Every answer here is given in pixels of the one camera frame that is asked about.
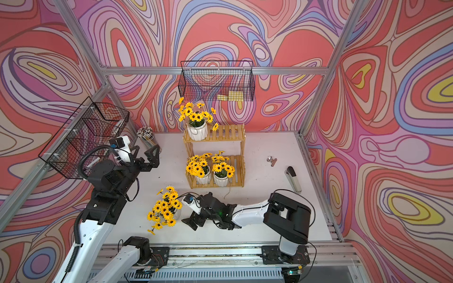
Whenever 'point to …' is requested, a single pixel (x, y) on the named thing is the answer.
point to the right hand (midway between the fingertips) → (190, 214)
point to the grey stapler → (294, 179)
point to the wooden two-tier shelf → (217, 161)
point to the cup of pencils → (146, 134)
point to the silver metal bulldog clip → (270, 158)
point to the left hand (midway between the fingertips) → (150, 146)
